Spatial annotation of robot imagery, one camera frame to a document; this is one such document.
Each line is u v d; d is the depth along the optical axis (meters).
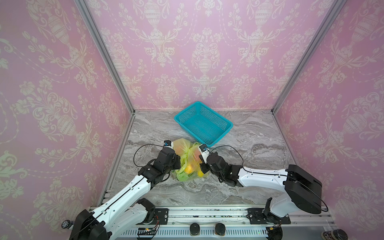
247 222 0.73
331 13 0.70
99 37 0.80
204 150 0.70
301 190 0.43
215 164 0.61
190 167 0.80
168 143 0.72
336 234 0.61
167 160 0.62
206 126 1.11
